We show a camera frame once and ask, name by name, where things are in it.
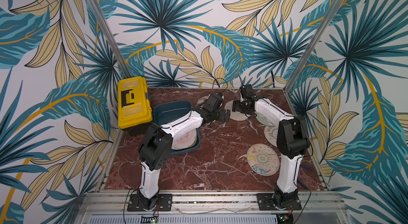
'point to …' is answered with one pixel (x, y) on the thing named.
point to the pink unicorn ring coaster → (185, 140)
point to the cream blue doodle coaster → (263, 159)
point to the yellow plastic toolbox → (134, 107)
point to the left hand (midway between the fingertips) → (223, 114)
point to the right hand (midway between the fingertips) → (239, 108)
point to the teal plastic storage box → (164, 111)
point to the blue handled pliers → (300, 181)
